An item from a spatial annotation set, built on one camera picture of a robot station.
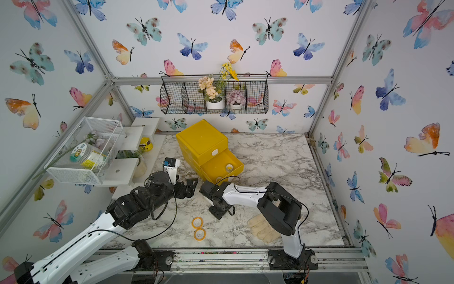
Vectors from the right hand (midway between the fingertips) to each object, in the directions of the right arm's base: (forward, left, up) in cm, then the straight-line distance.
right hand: (220, 209), depth 87 cm
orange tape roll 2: (-11, +8, -1) cm, 14 cm away
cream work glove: (-7, -20, -1) cm, 21 cm away
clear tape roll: (+13, +1, +8) cm, 15 cm away
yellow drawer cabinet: (+21, +7, +21) cm, 30 cm away
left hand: (+3, +11, +24) cm, 26 cm away
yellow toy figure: (+34, +47, +8) cm, 58 cm away
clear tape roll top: (+20, -3, +7) cm, 21 cm away
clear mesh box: (+21, +53, +28) cm, 63 cm away
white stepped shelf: (+20, +48, +8) cm, 53 cm away
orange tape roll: (-6, +10, -1) cm, 12 cm away
